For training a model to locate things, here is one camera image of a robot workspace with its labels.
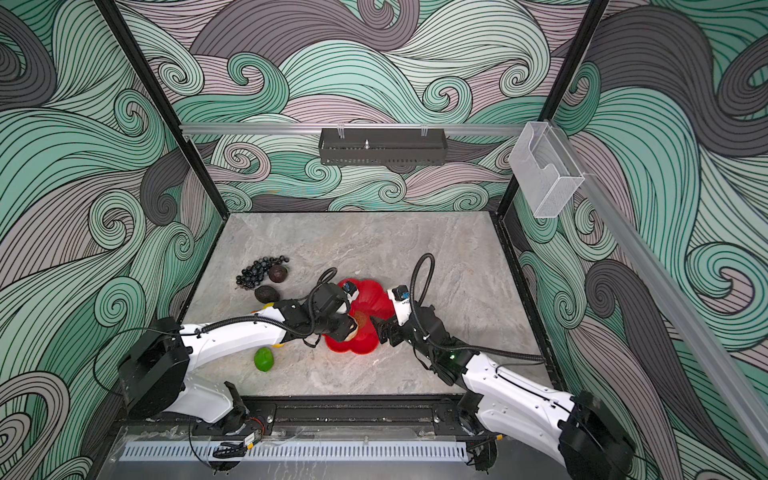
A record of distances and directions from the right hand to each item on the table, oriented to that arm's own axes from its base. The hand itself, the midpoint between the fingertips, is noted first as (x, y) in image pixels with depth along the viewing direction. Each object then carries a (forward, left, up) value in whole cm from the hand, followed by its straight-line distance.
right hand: (384, 311), depth 79 cm
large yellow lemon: (-15, +21, +15) cm, 30 cm away
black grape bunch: (+17, +44, -9) cm, 48 cm away
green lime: (-10, +33, -9) cm, 35 cm away
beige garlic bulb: (-4, +9, -6) cm, 11 cm away
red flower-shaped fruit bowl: (+9, +5, -13) cm, 16 cm away
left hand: (0, +10, -6) cm, 12 cm away
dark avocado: (+9, +37, -8) cm, 39 cm away
